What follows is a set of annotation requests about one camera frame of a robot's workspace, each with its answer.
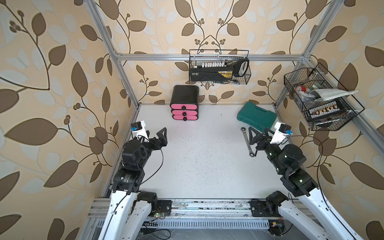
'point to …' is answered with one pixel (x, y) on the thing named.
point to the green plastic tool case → (256, 116)
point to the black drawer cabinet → (184, 102)
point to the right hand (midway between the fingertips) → (256, 128)
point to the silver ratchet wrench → (251, 154)
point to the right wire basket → (301, 83)
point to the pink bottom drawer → (185, 117)
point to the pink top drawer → (184, 106)
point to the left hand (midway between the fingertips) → (158, 128)
